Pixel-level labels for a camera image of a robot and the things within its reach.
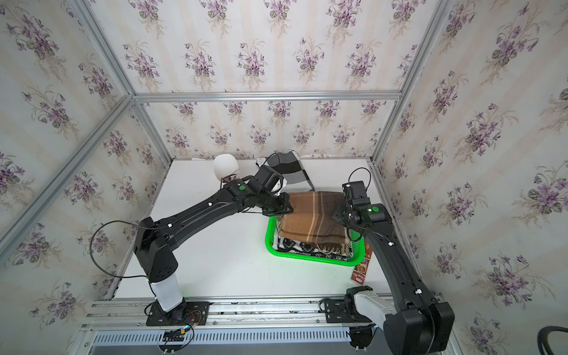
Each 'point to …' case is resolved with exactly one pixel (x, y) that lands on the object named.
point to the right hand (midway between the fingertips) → (343, 215)
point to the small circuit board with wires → (175, 335)
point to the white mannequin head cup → (225, 165)
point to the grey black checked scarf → (289, 165)
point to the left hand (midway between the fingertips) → (296, 211)
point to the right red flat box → (359, 271)
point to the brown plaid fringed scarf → (311, 221)
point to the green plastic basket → (359, 249)
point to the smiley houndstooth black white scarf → (286, 244)
